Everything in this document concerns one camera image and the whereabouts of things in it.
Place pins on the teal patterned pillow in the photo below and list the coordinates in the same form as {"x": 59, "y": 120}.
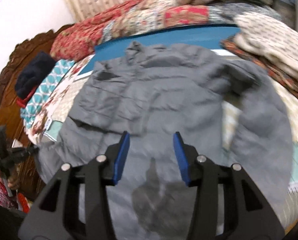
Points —
{"x": 44, "y": 90}

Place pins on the blue mat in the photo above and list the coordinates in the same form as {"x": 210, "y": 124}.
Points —
{"x": 208, "y": 36}

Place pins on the white patterned blanket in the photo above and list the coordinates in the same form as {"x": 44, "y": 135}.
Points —
{"x": 264, "y": 36}

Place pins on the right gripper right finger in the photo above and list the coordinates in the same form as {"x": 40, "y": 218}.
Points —
{"x": 228, "y": 204}

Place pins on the carved wooden headboard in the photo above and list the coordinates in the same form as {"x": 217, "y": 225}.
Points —
{"x": 29, "y": 179}

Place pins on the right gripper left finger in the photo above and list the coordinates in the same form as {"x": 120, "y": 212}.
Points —
{"x": 74, "y": 204}

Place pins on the grey puffer jacket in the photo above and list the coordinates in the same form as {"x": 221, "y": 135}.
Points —
{"x": 228, "y": 109}

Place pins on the beige chevron bedsheet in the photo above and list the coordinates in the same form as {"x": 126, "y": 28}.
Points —
{"x": 55, "y": 108}

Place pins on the red patchwork quilt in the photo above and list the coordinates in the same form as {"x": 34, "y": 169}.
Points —
{"x": 133, "y": 17}

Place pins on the dark navy folded cloth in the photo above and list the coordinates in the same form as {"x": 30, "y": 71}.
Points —
{"x": 33, "y": 74}

